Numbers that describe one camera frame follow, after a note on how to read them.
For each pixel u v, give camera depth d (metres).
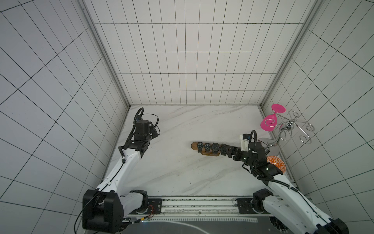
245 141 0.72
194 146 0.87
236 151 0.70
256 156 0.60
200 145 0.86
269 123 0.76
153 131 0.73
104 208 0.38
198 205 0.74
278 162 0.85
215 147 0.85
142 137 0.61
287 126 0.74
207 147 0.85
